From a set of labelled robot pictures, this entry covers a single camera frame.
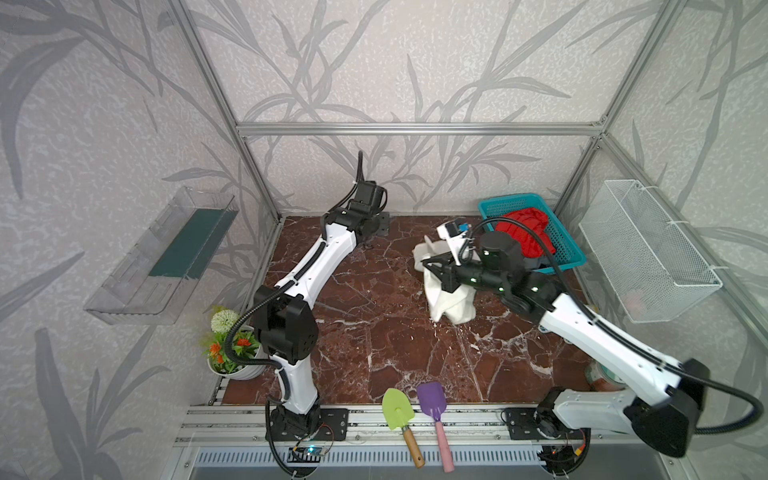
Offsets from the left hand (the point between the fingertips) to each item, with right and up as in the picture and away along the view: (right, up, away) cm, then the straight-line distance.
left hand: (385, 211), depth 87 cm
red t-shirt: (+53, -1, +21) cm, 57 cm away
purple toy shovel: (+13, -50, -9) cm, 52 cm away
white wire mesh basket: (+59, -15, -25) cm, 66 cm away
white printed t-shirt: (+19, -25, -14) cm, 34 cm away
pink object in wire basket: (+62, -24, -15) cm, 68 cm away
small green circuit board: (-19, -60, -15) cm, 65 cm away
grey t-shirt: (+49, -16, +12) cm, 53 cm away
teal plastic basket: (+62, -13, +15) cm, 65 cm away
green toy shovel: (+4, -53, -12) cm, 54 cm away
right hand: (+11, -11, -18) cm, 24 cm away
